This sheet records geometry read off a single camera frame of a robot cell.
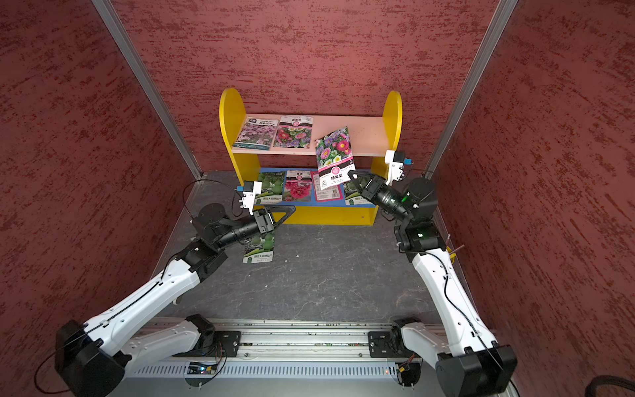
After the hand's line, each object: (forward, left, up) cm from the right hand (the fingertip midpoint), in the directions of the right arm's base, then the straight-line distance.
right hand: (345, 179), depth 63 cm
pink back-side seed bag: (+18, +3, -27) cm, 32 cm away
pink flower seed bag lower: (+22, +16, -27) cm, 38 cm away
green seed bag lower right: (+17, -6, -27) cm, 33 cm away
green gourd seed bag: (+1, +31, -40) cm, 51 cm away
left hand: (-6, +14, -7) cm, 17 cm away
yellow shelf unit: (+48, +12, -41) cm, 64 cm away
